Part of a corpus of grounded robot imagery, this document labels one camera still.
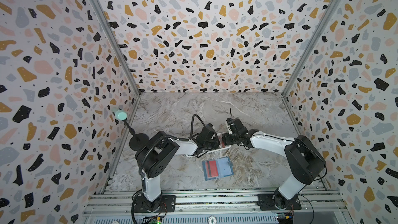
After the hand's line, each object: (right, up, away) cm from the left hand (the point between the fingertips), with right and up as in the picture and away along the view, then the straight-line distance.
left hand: (224, 140), depth 91 cm
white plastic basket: (-8, -6, -2) cm, 10 cm away
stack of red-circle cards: (-1, -3, +3) cm, 4 cm away
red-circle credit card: (-7, -14, -7) cm, 17 cm away
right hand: (+1, +3, +1) cm, 4 cm away
